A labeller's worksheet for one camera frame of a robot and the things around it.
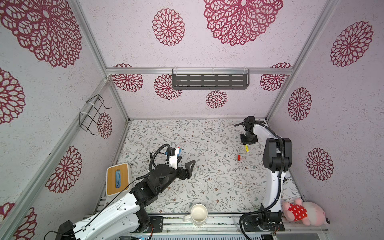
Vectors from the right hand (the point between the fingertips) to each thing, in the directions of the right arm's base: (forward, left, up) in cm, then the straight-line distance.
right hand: (247, 140), depth 103 cm
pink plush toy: (-46, -19, +2) cm, 50 cm away
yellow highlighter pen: (-5, 0, -3) cm, 6 cm away
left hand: (-29, +39, +19) cm, 52 cm away
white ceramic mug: (-48, +34, -3) cm, 59 cm away
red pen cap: (-13, +7, -3) cm, 15 cm away
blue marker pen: (-9, +46, -3) cm, 47 cm away
